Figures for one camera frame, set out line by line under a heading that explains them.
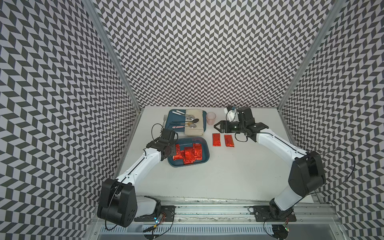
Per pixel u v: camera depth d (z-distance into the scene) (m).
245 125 0.65
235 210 0.76
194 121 1.08
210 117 1.10
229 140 1.00
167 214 0.73
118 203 0.40
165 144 0.63
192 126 1.08
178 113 1.20
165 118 1.12
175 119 1.12
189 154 0.86
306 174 0.44
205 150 0.90
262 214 0.74
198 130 1.04
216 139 0.99
